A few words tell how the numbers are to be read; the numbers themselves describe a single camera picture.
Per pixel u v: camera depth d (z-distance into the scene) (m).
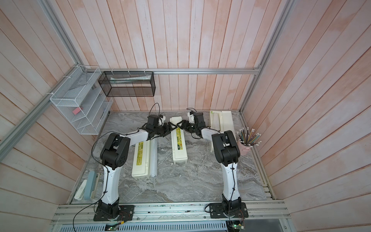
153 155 0.91
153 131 0.84
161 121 0.88
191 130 0.95
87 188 0.78
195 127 0.85
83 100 0.76
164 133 0.93
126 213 0.73
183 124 0.93
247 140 0.92
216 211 0.73
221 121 1.05
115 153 0.57
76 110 0.82
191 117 0.96
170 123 0.94
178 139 0.93
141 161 0.83
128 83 1.04
